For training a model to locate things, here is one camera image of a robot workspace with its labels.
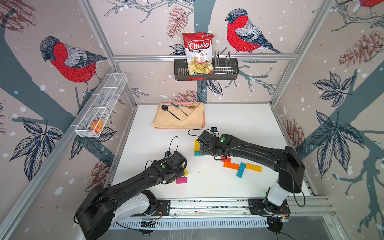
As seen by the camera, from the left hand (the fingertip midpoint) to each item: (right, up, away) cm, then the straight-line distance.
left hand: (184, 169), depth 83 cm
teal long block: (+33, -2, +3) cm, 33 cm away
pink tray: (-8, +41, +43) cm, 60 cm away
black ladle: (-18, +37, +35) cm, 54 cm away
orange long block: (+28, 0, +5) cm, 29 cm away
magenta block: (-1, -5, -2) cm, 6 cm away
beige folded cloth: (-5, +31, +32) cm, 45 cm away
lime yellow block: (+1, -3, +2) cm, 4 cm away
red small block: (+26, +3, +6) cm, 27 cm away
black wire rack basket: (+25, +61, +12) cm, 67 cm away
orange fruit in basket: (-38, +25, -16) cm, 48 cm away
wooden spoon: (+2, +37, +35) cm, 51 cm away
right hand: (+13, +11, +1) cm, 17 cm away
